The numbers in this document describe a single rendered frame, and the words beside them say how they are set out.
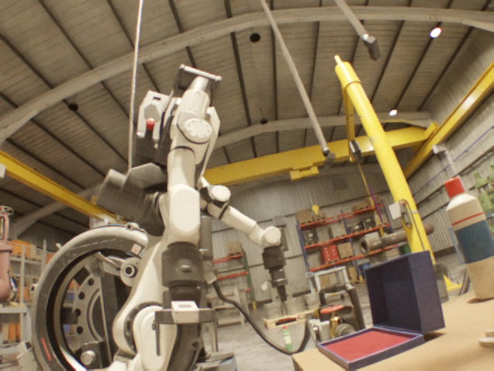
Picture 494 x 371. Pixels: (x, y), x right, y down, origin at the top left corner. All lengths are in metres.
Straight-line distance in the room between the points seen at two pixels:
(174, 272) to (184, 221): 0.10
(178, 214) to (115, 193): 0.27
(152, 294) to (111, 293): 0.40
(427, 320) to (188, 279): 0.41
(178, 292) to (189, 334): 0.51
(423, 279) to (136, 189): 0.70
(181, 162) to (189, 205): 0.13
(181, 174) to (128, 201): 0.21
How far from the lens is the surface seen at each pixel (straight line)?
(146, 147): 0.90
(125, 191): 0.79
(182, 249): 0.55
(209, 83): 0.92
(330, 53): 11.17
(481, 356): 0.33
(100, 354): 1.09
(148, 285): 0.74
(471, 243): 0.56
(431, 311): 0.41
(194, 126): 0.71
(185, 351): 1.06
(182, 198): 0.59
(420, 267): 0.41
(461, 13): 11.78
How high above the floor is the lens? 0.59
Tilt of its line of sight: 21 degrees up
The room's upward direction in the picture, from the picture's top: 13 degrees counter-clockwise
